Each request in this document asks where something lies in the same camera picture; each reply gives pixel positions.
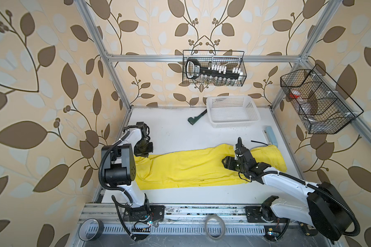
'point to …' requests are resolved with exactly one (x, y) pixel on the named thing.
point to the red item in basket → (293, 96)
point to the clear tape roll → (223, 226)
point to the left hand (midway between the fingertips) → (147, 153)
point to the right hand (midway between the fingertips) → (226, 163)
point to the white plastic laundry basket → (232, 111)
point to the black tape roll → (90, 229)
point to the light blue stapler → (270, 136)
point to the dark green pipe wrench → (192, 120)
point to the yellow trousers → (200, 166)
